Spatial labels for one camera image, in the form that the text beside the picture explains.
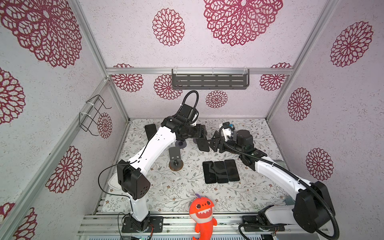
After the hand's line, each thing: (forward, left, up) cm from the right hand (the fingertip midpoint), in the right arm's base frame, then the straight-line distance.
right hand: (208, 139), depth 77 cm
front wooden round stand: (-2, +19, -23) cm, 30 cm away
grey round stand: (+14, +17, -25) cm, 33 cm away
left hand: (+3, +4, +1) cm, 5 cm away
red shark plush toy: (-30, +4, -16) cm, 34 cm away
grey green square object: (+1, -47, -25) cm, 53 cm away
